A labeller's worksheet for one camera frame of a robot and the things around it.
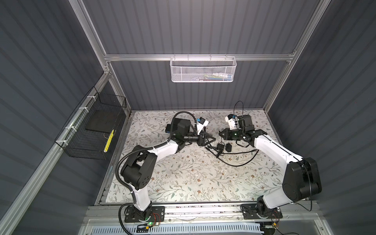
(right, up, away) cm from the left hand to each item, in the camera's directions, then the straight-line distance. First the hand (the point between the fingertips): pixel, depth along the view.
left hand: (213, 137), depth 82 cm
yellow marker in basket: (-52, 0, -12) cm, 53 cm away
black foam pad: (-59, +9, -7) cm, 60 cm away
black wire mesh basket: (-64, +4, -8) cm, 64 cm away
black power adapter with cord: (+7, -7, +14) cm, 17 cm away
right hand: (+6, +1, +5) cm, 7 cm away
